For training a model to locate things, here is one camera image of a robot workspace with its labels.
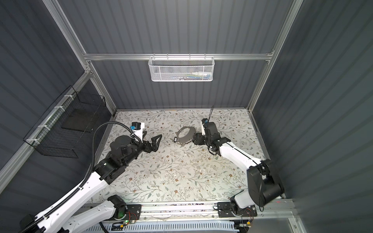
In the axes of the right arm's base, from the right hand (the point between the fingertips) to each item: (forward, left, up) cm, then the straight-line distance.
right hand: (201, 136), depth 88 cm
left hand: (-9, +24, +16) cm, 30 cm away
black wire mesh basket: (-8, +70, +17) cm, 73 cm away
